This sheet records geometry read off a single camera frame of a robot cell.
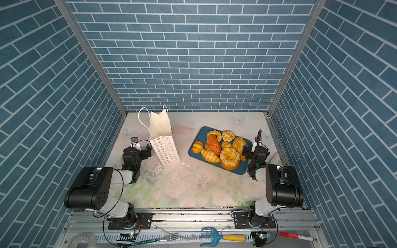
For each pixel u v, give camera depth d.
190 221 0.75
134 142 0.79
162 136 0.74
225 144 0.96
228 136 1.01
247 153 0.87
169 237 0.68
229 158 0.89
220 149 0.97
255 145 0.84
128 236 0.72
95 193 0.44
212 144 0.96
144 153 0.85
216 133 1.05
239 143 0.96
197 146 0.97
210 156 0.92
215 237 0.68
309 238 0.69
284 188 0.46
